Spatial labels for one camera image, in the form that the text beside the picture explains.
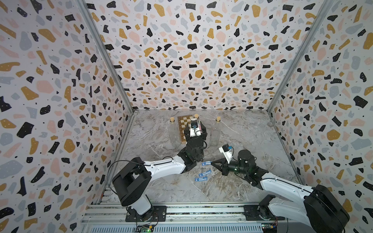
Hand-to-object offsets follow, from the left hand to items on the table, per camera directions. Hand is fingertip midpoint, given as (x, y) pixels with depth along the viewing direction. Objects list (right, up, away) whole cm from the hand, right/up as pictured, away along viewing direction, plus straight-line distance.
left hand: (197, 123), depth 77 cm
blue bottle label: (+2, -33, +8) cm, 34 cm away
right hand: (+9, -22, +1) cm, 24 cm away
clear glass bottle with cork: (+12, -7, +19) cm, 24 cm away
